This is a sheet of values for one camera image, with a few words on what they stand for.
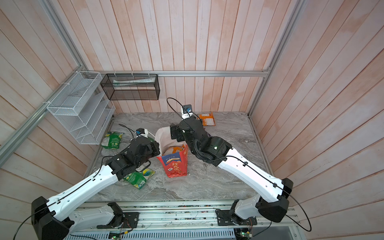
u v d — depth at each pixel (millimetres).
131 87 1058
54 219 381
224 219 730
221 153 434
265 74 949
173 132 570
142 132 663
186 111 512
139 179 839
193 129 418
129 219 732
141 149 544
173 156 713
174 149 903
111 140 1010
